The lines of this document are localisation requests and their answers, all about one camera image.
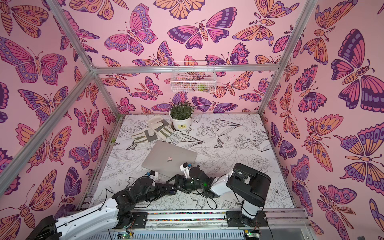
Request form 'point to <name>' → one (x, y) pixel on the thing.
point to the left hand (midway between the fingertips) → (171, 189)
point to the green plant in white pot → (181, 113)
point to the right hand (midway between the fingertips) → (170, 185)
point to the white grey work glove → (158, 123)
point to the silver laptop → (166, 160)
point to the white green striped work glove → (148, 135)
